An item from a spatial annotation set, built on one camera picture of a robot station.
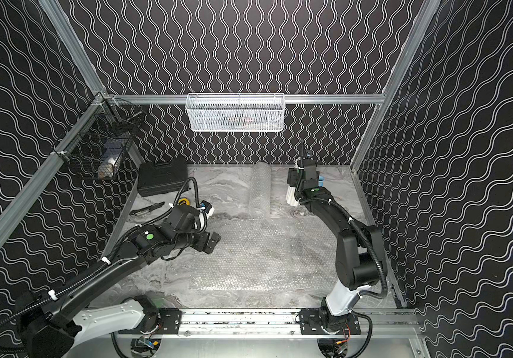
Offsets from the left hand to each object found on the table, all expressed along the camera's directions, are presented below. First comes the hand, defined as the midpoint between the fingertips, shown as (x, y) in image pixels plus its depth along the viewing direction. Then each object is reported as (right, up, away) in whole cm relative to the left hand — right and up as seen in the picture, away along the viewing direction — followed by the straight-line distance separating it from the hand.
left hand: (209, 229), depth 76 cm
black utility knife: (-35, +4, +27) cm, 45 cm away
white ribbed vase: (+31, +10, +22) cm, 39 cm away
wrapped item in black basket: (-51, +32, +27) cm, 66 cm away
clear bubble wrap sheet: (+19, -13, +14) cm, 26 cm away
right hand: (+35, +22, +16) cm, 44 cm away
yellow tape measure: (-18, +8, +27) cm, 34 cm away
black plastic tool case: (-34, +19, +33) cm, 51 cm away
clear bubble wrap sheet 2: (+35, -13, +14) cm, 40 cm away
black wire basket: (-50, +32, +17) cm, 62 cm away
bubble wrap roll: (+17, +13, +24) cm, 33 cm away
